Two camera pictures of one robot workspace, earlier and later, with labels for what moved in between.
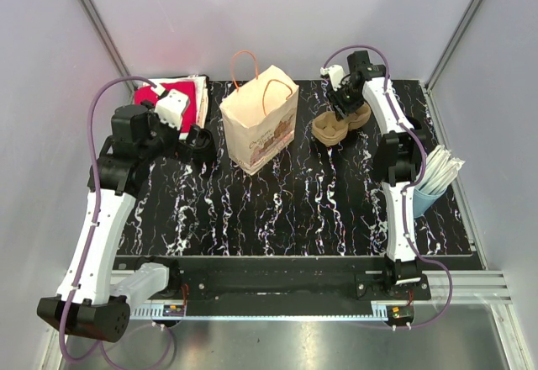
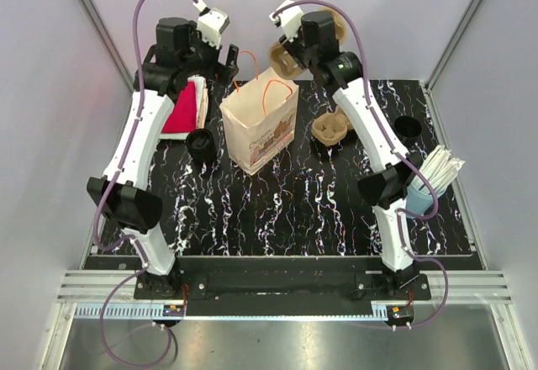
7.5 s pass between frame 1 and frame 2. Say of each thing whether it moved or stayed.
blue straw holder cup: stayed
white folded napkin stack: stayed
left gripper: moved
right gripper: moved
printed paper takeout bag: stayed
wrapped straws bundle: stayed
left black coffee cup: stayed
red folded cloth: stayed
